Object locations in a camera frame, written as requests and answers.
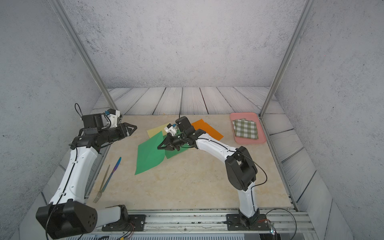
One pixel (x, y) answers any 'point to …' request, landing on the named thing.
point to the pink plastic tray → (252, 116)
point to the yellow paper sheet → (152, 132)
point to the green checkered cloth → (244, 128)
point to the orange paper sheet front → (201, 124)
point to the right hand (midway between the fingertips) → (158, 148)
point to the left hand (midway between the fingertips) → (136, 127)
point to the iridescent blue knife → (110, 174)
